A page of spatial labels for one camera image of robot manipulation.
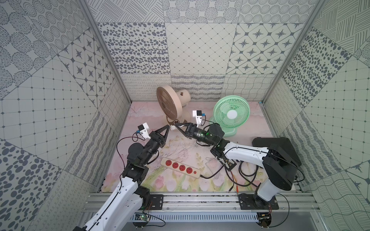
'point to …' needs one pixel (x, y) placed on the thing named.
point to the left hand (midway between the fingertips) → (167, 123)
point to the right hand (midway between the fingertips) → (174, 127)
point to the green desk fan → (231, 112)
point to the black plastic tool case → (284, 143)
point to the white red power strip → (180, 167)
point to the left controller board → (140, 220)
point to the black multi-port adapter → (229, 164)
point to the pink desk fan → (173, 104)
